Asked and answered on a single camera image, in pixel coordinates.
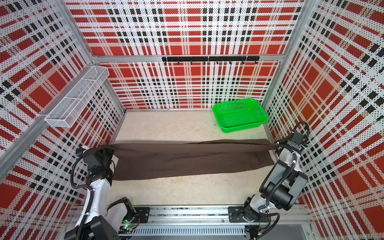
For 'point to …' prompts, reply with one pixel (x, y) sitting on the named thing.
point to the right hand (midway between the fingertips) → (281, 143)
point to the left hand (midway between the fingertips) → (112, 143)
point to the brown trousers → (147, 159)
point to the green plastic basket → (239, 115)
